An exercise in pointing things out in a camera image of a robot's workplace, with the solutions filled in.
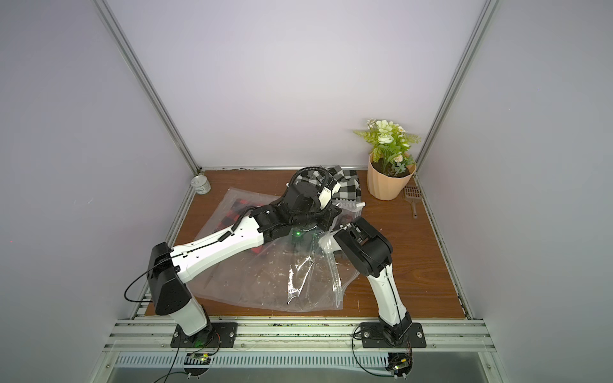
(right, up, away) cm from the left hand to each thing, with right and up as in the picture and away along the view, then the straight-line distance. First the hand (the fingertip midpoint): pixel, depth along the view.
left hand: (344, 210), depth 70 cm
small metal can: (-62, +9, +38) cm, 73 cm away
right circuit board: (+17, -46, -1) cm, 49 cm away
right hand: (-27, -10, +18) cm, 34 cm away
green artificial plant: (+21, +23, +19) cm, 37 cm away
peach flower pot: (+21, +7, +28) cm, 36 cm away
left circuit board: (-46, -46, +1) cm, 65 cm away
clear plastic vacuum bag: (-12, -18, -1) cm, 22 cm away
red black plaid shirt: (-43, -3, +33) cm, 55 cm away
